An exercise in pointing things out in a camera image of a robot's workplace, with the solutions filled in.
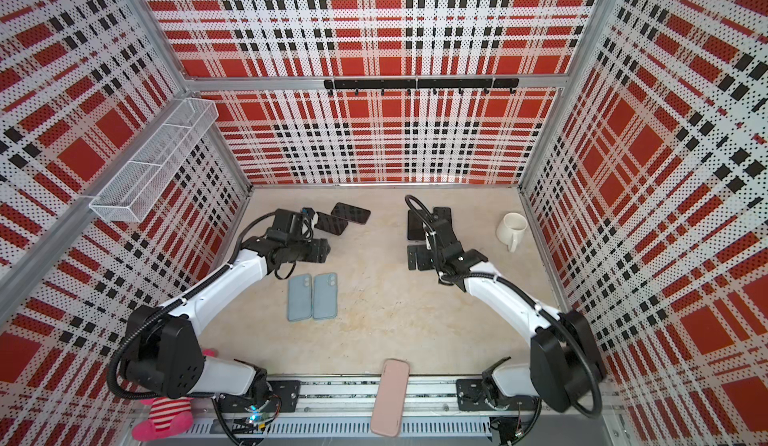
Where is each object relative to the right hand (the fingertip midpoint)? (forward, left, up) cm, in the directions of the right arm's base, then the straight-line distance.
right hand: (425, 253), depth 85 cm
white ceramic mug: (+13, -30, -7) cm, 33 cm away
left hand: (+1, +31, -1) cm, 31 cm away
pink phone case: (-35, +10, -12) cm, 39 cm away
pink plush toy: (-38, +60, -7) cm, 71 cm away
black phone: (+23, +34, -15) cm, 43 cm away
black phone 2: (+28, +27, -15) cm, 41 cm away
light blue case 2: (-7, +31, -13) cm, 34 cm away
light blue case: (-7, +39, -13) cm, 41 cm away
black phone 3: (+23, +2, -18) cm, 30 cm away
